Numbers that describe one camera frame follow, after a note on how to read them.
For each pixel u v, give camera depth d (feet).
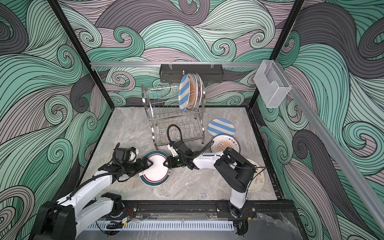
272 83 2.60
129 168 2.33
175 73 3.12
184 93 2.61
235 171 1.53
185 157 2.28
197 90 2.29
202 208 2.45
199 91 2.29
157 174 2.85
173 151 2.61
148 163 2.57
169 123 3.40
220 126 3.54
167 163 2.76
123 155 2.21
